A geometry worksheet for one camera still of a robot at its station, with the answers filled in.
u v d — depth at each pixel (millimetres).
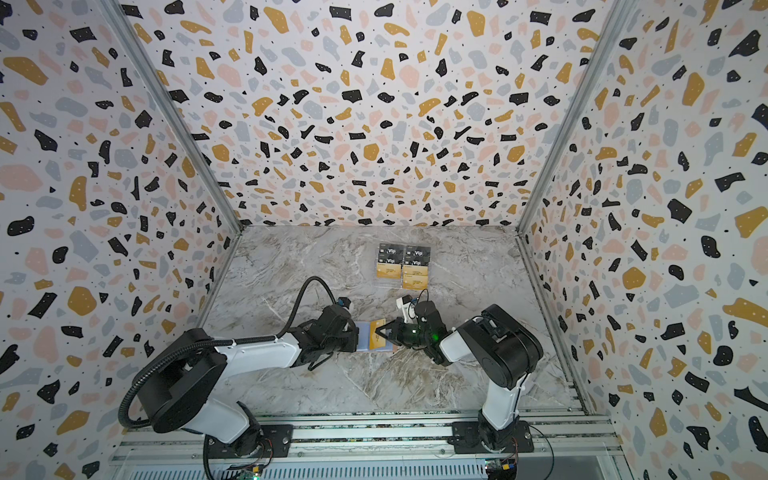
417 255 1032
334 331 713
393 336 798
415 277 1032
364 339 902
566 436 767
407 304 870
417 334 798
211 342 489
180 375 479
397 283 1034
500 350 498
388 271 1032
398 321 835
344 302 828
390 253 1032
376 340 876
